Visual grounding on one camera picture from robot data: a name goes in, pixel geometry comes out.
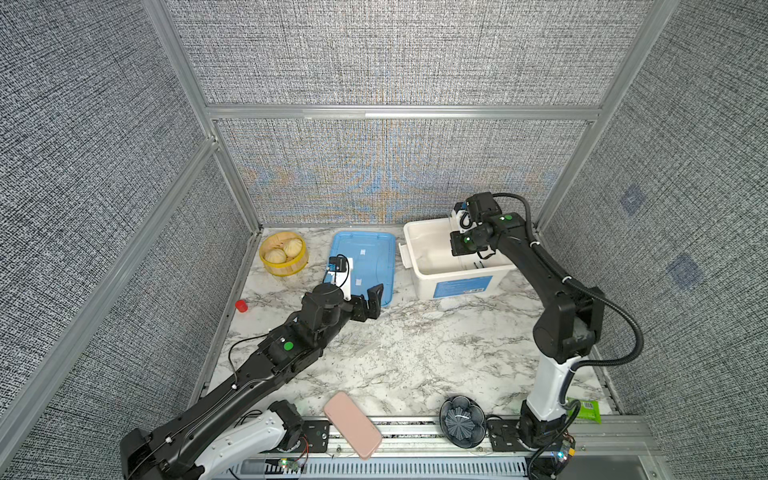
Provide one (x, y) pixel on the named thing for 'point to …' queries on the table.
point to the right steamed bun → (293, 246)
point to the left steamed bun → (275, 256)
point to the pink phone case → (353, 425)
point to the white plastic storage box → (442, 275)
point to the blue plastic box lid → (373, 257)
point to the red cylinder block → (241, 305)
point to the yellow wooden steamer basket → (292, 265)
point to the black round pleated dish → (462, 421)
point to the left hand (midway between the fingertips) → (368, 284)
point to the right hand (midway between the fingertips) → (454, 244)
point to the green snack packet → (589, 409)
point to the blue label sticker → (462, 286)
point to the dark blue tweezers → (480, 263)
